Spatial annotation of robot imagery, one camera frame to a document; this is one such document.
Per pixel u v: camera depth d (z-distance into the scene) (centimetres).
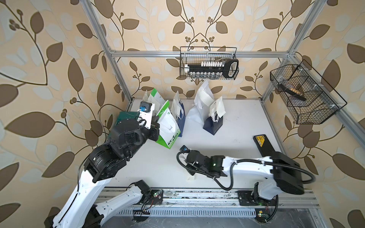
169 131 66
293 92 74
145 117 46
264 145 92
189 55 91
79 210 35
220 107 90
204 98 97
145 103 44
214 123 90
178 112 90
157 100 92
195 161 57
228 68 84
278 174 42
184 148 68
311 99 72
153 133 49
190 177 80
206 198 75
